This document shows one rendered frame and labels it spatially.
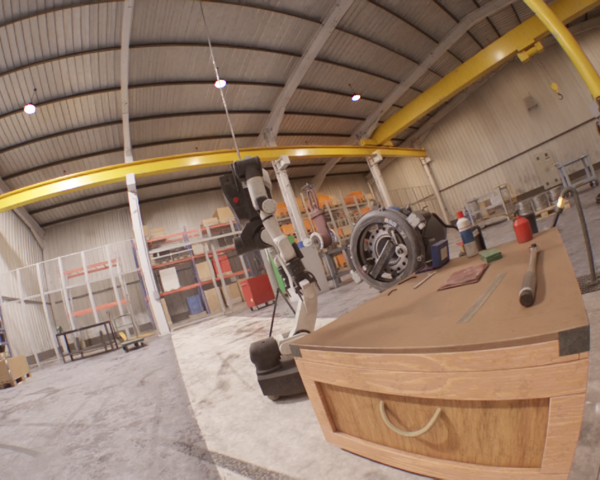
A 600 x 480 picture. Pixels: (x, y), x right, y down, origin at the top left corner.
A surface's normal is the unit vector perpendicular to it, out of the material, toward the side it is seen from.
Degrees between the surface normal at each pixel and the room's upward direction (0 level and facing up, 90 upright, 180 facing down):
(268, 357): 90
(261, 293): 90
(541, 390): 90
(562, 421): 90
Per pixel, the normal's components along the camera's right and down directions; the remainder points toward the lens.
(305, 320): 0.18, -0.17
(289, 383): -0.15, -0.06
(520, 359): -0.77, 0.18
